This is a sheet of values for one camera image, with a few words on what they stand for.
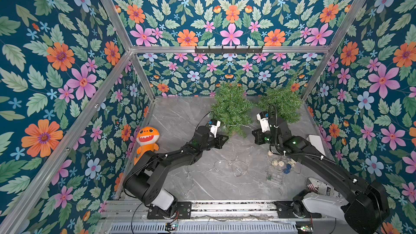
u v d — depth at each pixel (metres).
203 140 0.70
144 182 0.44
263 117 0.69
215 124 0.79
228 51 0.94
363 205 0.38
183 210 0.74
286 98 0.80
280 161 0.86
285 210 0.73
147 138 0.88
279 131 0.58
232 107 0.75
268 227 0.73
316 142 0.91
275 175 0.84
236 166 0.88
